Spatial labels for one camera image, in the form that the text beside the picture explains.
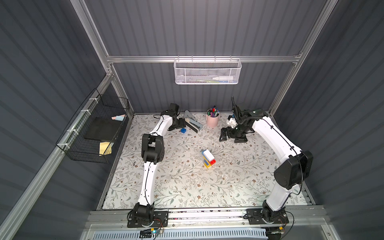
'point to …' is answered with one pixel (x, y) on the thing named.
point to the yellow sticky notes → (105, 148)
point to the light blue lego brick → (202, 152)
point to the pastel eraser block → (118, 117)
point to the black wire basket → (72, 141)
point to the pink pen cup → (212, 122)
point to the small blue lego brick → (183, 130)
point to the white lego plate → (208, 155)
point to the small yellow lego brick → (208, 166)
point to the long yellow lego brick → (206, 163)
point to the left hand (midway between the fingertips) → (182, 125)
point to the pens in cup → (213, 112)
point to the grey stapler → (191, 121)
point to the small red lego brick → (212, 162)
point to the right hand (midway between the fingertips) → (226, 140)
